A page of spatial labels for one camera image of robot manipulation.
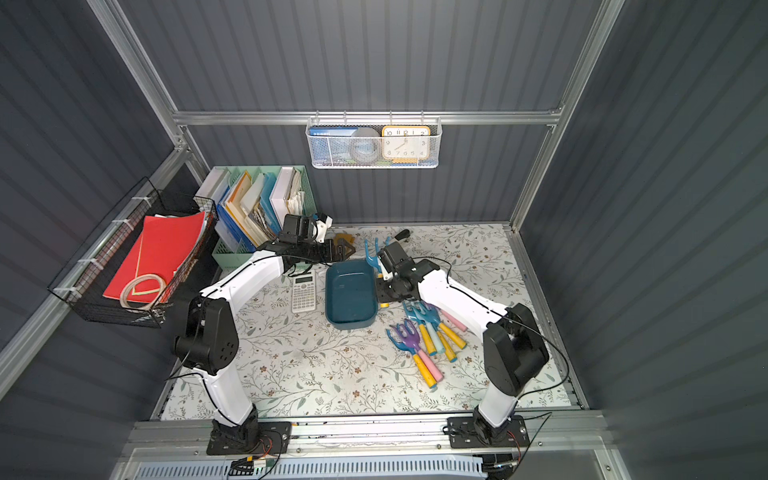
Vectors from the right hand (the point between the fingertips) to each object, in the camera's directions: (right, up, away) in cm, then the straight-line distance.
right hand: (386, 290), depth 86 cm
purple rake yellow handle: (+7, -18, +1) cm, 19 cm away
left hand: (-14, +12, +5) cm, 19 cm away
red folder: (-56, +13, -12) cm, 58 cm away
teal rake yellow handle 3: (+9, -9, +7) cm, 14 cm away
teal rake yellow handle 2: (+13, -9, +8) cm, 18 cm away
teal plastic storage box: (-12, -3, +12) cm, 17 cm away
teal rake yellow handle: (-5, +8, +21) cm, 23 cm away
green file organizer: (-45, +27, +10) cm, 53 cm away
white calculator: (-28, -2, +13) cm, 31 cm away
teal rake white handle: (+13, -12, +5) cm, 18 cm away
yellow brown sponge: (-16, +17, +33) cm, 41 cm away
